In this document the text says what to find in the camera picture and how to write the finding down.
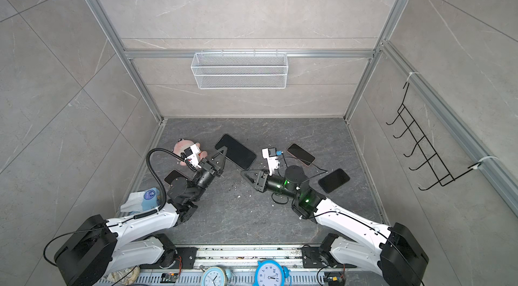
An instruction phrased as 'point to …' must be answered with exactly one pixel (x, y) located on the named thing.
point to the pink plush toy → (184, 144)
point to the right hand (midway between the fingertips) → (244, 175)
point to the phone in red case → (301, 154)
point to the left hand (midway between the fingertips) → (228, 148)
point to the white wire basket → (239, 70)
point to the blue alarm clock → (269, 272)
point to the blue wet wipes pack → (135, 203)
